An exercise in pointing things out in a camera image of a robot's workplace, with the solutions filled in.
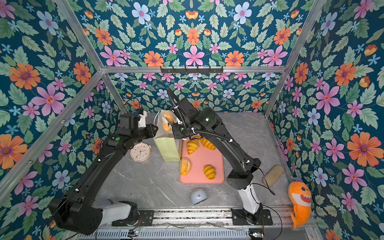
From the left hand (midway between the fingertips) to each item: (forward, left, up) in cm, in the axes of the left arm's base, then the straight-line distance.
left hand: (158, 123), depth 75 cm
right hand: (-9, -10, +5) cm, 14 cm away
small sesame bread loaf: (-13, -12, -24) cm, 30 cm away
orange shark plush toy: (-34, -70, -21) cm, 80 cm away
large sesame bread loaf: (+4, -6, +2) cm, 7 cm away
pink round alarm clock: (0, +17, -27) cm, 32 cm away
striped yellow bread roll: (-17, -26, -26) cm, 40 cm away
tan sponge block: (-22, -62, -25) cm, 71 cm away
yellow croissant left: (+2, -16, -26) cm, 30 cm away
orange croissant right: (+2, -26, -26) cm, 37 cm away
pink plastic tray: (-4, -22, -31) cm, 38 cm away
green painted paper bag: (-7, -2, -14) cm, 16 cm away
